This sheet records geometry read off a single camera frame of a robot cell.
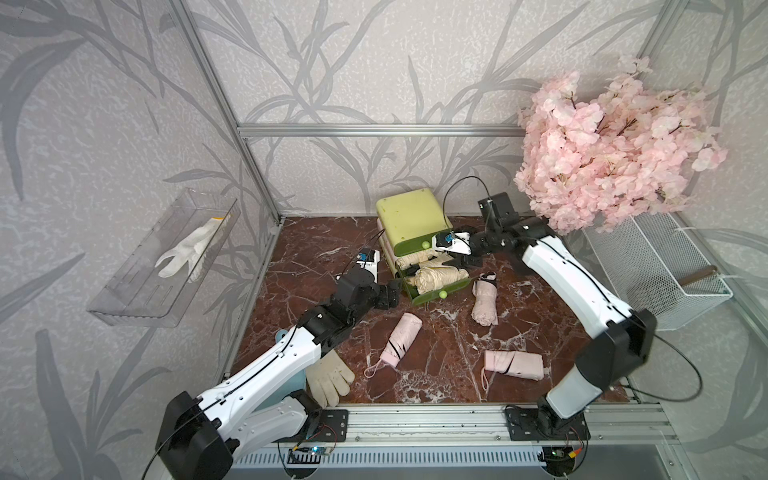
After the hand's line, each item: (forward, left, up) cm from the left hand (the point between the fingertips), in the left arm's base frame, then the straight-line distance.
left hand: (391, 280), depth 77 cm
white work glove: (-18, +17, -21) cm, 32 cm away
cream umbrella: (+14, -12, -10) cm, 21 cm away
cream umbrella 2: (+3, -10, -3) cm, 11 cm away
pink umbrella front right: (-16, -35, -17) cm, 42 cm away
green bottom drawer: (+4, -12, -15) cm, 20 cm away
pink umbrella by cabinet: (+6, -29, -16) cm, 34 cm away
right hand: (+9, -15, +4) cm, 18 cm away
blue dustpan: (-24, +21, -6) cm, 33 cm away
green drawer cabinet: (+22, -5, 0) cm, 22 cm away
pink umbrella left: (-9, -3, -17) cm, 19 cm away
